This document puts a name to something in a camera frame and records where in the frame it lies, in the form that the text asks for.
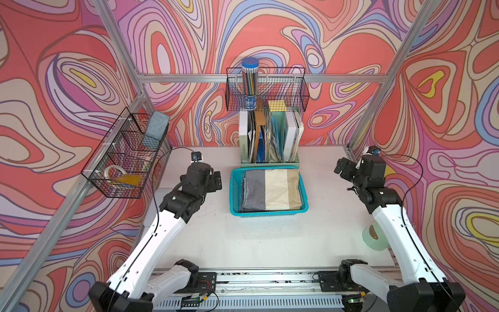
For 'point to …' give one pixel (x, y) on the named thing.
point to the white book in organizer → (290, 143)
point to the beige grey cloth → (268, 190)
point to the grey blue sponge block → (156, 125)
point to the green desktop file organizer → (270, 138)
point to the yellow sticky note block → (278, 105)
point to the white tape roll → (115, 166)
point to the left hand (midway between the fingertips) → (208, 175)
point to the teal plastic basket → (236, 190)
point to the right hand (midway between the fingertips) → (348, 169)
